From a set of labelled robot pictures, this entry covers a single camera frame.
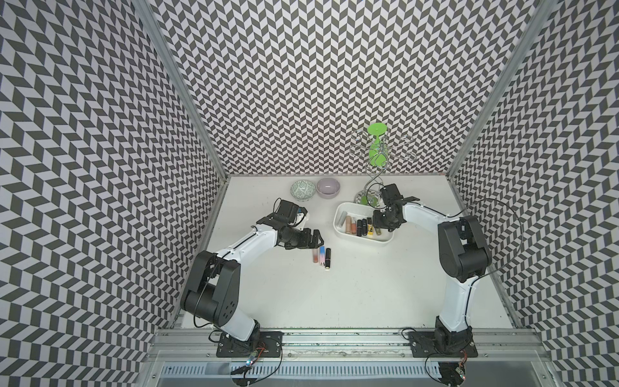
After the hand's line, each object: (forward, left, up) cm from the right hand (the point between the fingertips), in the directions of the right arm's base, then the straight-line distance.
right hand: (378, 225), depth 99 cm
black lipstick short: (-1, +6, 0) cm, 6 cm away
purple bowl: (+19, +20, +3) cm, 28 cm away
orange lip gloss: (0, +10, 0) cm, 10 cm away
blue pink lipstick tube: (-13, +23, 0) cm, 27 cm away
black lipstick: (-1, +8, 0) cm, 8 cm away
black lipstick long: (-14, +21, -1) cm, 25 cm away
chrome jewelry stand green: (+14, +3, +30) cm, 33 cm away
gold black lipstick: (-2, +4, +1) cm, 4 cm away
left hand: (-12, +27, +6) cm, 30 cm away
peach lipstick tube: (+1, +12, 0) cm, 12 cm away
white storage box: (+7, +7, +1) cm, 10 cm away
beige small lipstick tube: (-3, 0, 0) cm, 3 cm away
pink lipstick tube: (-13, +26, 0) cm, 29 cm away
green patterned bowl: (+20, +33, 0) cm, 38 cm away
